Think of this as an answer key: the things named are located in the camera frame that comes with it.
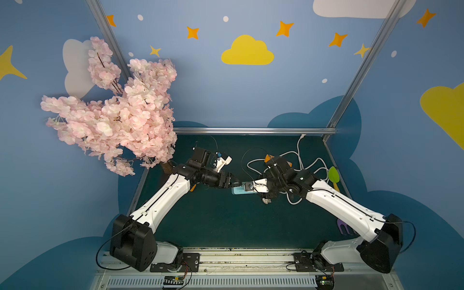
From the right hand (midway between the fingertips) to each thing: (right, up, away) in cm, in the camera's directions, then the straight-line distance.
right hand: (260, 180), depth 79 cm
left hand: (-11, 0, -4) cm, 11 cm away
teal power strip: (-10, -3, -6) cm, 13 cm away
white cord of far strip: (+35, +24, +44) cm, 61 cm away
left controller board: (-37, -41, -5) cm, 55 cm away
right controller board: (+26, -42, -5) cm, 49 cm away
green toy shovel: (+47, -1, +25) cm, 54 cm away
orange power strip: (-25, 0, -21) cm, 33 cm away
